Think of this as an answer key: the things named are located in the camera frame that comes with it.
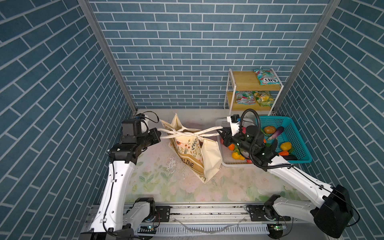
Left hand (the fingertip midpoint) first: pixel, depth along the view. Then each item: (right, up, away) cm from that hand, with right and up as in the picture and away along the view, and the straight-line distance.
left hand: (159, 131), depth 72 cm
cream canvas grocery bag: (+18, -12, +3) cm, 22 cm away
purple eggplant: (+76, -1, +33) cm, 83 cm away
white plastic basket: (+36, -17, +19) cm, 44 cm away
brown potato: (+70, -1, +33) cm, 77 cm away
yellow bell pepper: (+75, -11, +23) cm, 80 cm away
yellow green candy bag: (+65, +21, +31) cm, 75 cm away
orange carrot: (+73, -15, +22) cm, 78 cm away
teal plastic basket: (+81, -14, +19) cm, 84 cm away
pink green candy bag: (+52, +22, +32) cm, 65 cm away
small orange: (+35, -7, -3) cm, 36 cm away
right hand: (+29, +3, +1) cm, 29 cm away
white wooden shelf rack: (+49, +31, +20) cm, 62 cm away
